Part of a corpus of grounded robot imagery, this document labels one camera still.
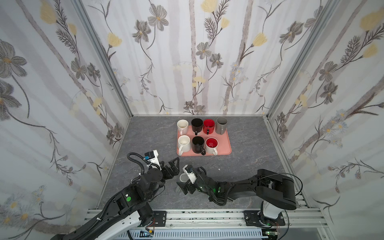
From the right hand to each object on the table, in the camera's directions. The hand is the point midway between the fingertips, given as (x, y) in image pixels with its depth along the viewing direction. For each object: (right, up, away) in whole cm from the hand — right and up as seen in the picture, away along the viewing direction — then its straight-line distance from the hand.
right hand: (179, 173), depth 78 cm
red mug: (+19, +26, +29) cm, 44 cm away
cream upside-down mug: (+20, +13, +23) cm, 33 cm away
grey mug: (+27, +27, +23) cm, 44 cm away
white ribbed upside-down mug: (+1, +14, +20) cm, 24 cm away
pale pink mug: (0, +25, +23) cm, 34 cm away
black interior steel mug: (+11, +13, +20) cm, 26 cm away
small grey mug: (+3, -2, 0) cm, 3 cm away
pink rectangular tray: (+29, +11, +25) cm, 40 cm away
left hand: (-2, +10, -8) cm, 13 cm away
